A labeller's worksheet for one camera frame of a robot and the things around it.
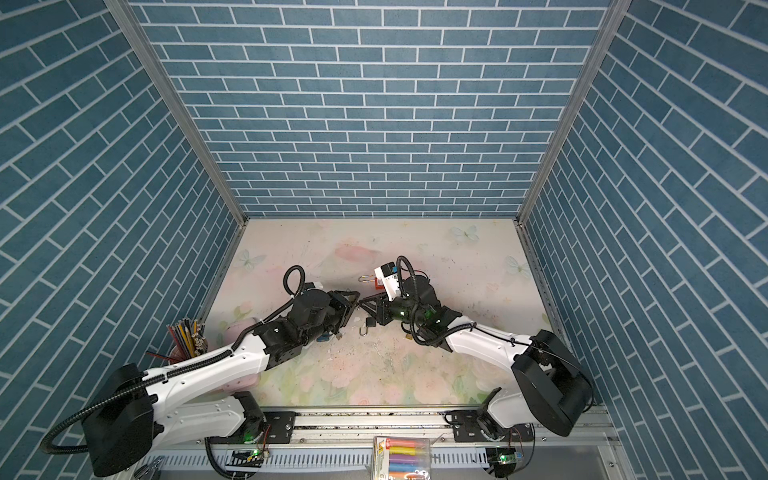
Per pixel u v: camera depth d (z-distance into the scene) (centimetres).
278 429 74
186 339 75
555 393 43
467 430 73
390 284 72
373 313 75
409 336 89
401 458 69
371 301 75
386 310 71
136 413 39
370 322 92
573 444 75
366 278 102
